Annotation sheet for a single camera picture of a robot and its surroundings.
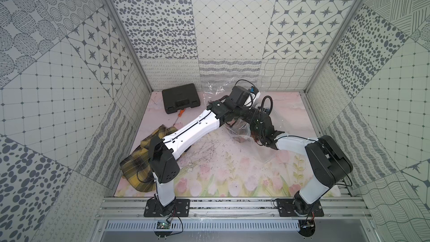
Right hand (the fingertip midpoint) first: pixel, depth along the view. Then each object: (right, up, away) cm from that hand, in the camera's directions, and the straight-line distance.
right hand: (251, 121), depth 96 cm
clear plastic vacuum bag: (-9, -3, -18) cm, 20 cm away
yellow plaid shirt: (-59, -22, -16) cm, 65 cm away
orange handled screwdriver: (-44, +4, +12) cm, 46 cm away
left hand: (+2, +4, -24) cm, 24 cm away
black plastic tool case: (-45, +14, +15) cm, 49 cm away
